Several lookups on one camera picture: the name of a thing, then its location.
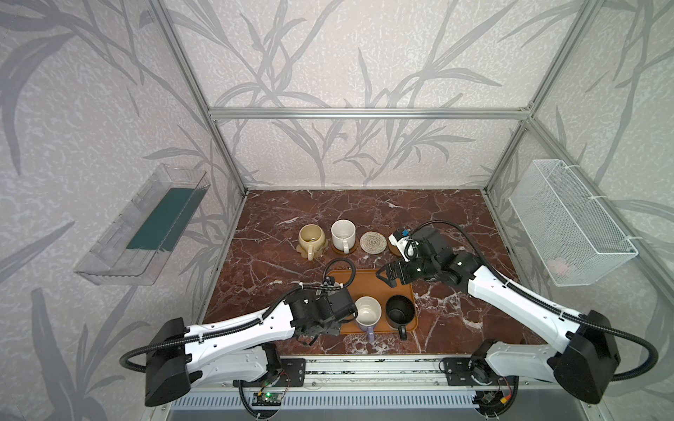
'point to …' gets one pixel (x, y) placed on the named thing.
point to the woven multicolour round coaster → (373, 242)
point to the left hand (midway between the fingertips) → (337, 316)
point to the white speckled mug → (343, 234)
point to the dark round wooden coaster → (342, 253)
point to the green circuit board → (267, 399)
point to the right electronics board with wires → (494, 402)
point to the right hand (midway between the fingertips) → (387, 261)
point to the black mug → (400, 311)
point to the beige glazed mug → (311, 237)
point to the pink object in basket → (560, 267)
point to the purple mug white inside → (369, 314)
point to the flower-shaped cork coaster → (316, 253)
